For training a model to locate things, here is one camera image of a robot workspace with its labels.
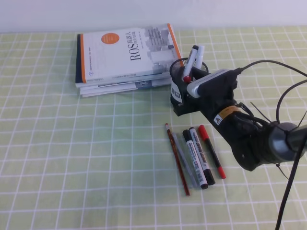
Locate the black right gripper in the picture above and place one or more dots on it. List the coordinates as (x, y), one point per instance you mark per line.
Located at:
(239, 129)

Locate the red gel pen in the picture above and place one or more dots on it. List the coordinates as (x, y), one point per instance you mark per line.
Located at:
(187, 79)

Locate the black mesh pen holder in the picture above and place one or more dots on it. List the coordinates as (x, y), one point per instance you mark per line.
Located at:
(178, 86)

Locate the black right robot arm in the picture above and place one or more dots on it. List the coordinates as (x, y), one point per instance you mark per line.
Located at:
(279, 142)

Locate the red black fineliner pen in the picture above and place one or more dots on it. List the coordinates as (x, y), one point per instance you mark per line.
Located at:
(205, 137)

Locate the grey translucent pen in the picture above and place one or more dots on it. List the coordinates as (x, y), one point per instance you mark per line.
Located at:
(184, 160)

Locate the white marker black cap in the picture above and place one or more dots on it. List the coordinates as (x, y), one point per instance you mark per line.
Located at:
(190, 61)

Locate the white grey marker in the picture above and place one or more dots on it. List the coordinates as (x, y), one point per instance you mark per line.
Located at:
(199, 57)

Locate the white orange ROS book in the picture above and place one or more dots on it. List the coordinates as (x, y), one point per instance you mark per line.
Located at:
(125, 55)

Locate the black white whiteboard marker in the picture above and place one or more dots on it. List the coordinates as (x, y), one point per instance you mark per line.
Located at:
(205, 167)

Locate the white marker black ends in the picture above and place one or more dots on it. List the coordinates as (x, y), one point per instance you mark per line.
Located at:
(195, 160)

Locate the red brown pencil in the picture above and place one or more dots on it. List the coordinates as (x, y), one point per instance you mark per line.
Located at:
(174, 149)

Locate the lower white blue book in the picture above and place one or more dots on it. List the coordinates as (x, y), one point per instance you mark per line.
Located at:
(140, 85)

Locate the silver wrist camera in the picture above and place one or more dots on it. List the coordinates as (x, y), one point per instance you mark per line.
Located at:
(217, 85)

